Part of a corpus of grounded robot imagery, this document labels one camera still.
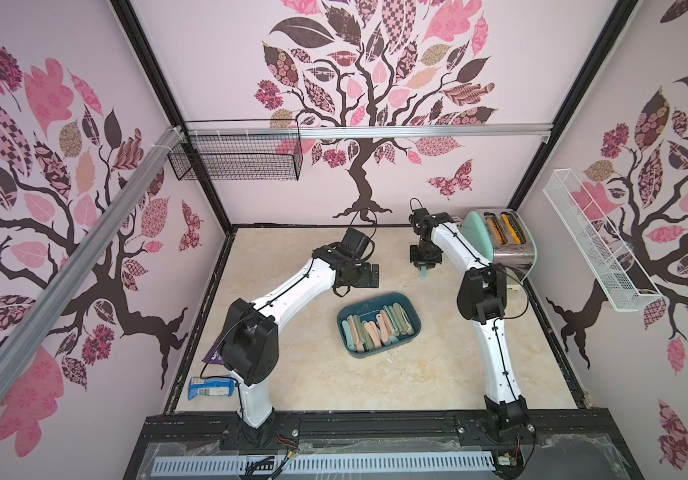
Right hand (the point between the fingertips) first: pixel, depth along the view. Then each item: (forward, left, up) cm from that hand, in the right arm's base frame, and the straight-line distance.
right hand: (421, 267), depth 101 cm
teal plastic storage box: (-19, +17, -4) cm, 26 cm away
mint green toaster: (+3, -26, +12) cm, 29 cm away
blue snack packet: (-37, +64, -2) cm, 74 cm away
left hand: (-12, +22, +9) cm, 26 cm away
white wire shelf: (-16, -43, +21) cm, 50 cm away
